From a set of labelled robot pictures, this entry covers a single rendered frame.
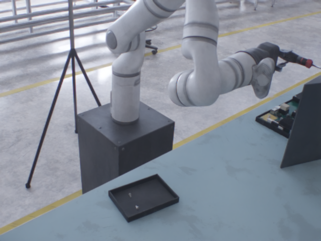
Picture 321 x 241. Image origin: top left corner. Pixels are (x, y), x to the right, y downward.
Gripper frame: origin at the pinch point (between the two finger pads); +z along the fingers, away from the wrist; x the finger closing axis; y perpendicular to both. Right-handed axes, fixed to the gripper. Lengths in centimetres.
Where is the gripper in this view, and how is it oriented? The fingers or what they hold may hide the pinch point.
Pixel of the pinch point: (290, 55)
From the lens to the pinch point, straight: 97.3
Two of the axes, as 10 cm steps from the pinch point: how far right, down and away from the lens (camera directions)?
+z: 7.2, -3.3, 6.1
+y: -6.9, -4.2, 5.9
